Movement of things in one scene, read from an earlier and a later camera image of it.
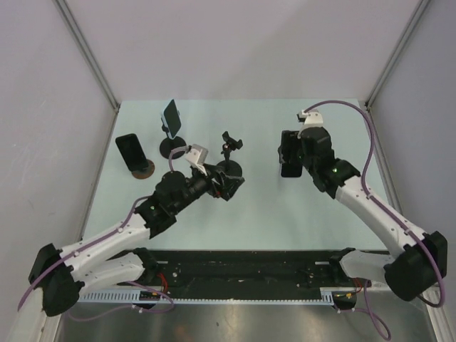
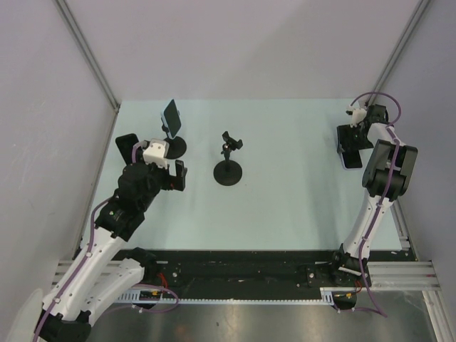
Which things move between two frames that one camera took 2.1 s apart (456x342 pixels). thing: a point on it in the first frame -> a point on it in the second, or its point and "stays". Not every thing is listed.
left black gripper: (231, 183) -> (176, 182)
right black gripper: (301, 138) -> (366, 145)
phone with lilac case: (291, 165) -> (348, 139)
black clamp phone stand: (229, 167) stays
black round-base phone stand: (168, 144) stays
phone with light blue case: (172, 119) stays
